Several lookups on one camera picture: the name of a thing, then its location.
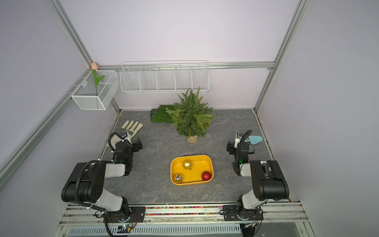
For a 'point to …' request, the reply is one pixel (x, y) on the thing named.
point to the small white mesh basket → (85, 95)
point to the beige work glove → (128, 131)
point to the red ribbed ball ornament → (206, 176)
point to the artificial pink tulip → (97, 79)
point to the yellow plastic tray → (201, 163)
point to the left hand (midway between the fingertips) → (132, 138)
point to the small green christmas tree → (191, 116)
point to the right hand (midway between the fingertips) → (237, 140)
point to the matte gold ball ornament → (187, 164)
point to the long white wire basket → (164, 76)
